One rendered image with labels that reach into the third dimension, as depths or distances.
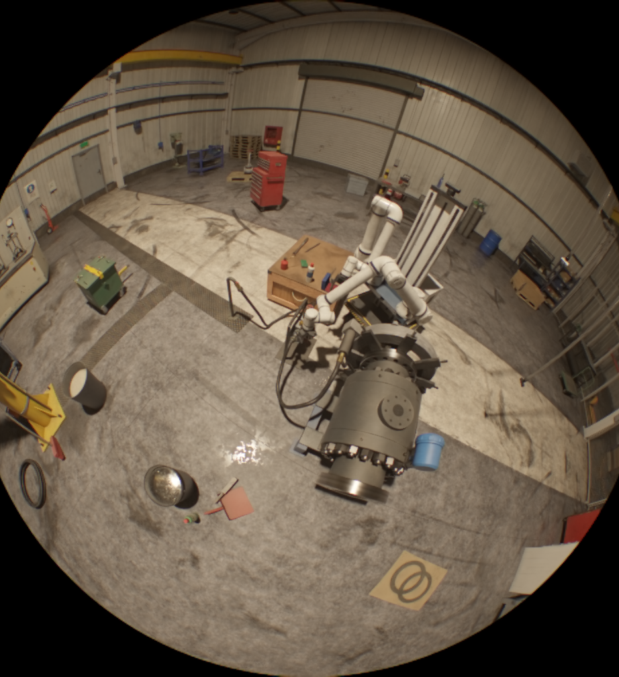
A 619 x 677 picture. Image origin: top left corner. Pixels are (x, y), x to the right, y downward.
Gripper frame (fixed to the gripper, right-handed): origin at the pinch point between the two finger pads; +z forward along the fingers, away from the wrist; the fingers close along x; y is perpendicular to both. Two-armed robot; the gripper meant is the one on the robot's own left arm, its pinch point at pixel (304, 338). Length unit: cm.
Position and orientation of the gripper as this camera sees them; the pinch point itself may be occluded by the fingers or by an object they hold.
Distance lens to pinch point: 182.7
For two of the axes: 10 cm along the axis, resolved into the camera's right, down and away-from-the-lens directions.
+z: -1.7, 5.6, 8.1
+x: -7.7, 4.3, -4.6
